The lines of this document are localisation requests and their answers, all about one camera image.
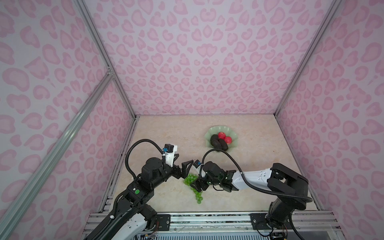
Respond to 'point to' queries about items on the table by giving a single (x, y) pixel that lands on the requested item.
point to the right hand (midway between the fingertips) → (195, 179)
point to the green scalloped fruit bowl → (217, 129)
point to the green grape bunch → (188, 180)
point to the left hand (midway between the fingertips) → (186, 156)
